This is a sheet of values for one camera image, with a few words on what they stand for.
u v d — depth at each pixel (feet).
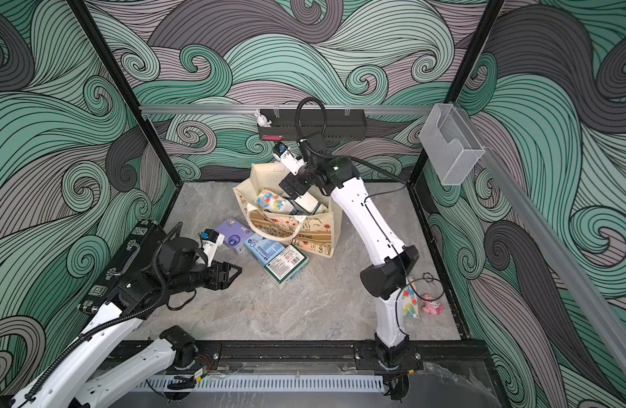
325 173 1.67
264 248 2.96
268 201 2.81
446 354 2.44
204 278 1.94
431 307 2.61
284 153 2.09
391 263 1.51
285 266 2.83
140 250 2.41
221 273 2.00
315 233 2.73
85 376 1.36
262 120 2.80
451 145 2.57
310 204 2.74
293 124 1.81
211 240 2.02
